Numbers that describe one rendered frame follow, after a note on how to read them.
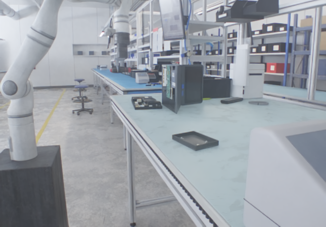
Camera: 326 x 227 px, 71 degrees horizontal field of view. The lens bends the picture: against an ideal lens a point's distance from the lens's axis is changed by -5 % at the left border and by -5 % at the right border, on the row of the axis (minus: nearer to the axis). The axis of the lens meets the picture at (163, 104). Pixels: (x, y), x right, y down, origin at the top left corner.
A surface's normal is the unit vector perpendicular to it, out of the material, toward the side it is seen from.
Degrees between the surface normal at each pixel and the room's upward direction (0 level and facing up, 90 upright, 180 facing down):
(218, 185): 0
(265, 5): 90
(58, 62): 90
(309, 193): 90
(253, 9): 93
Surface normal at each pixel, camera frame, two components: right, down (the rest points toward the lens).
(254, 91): 0.33, 0.17
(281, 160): -0.93, 0.07
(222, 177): 0.00, -0.98
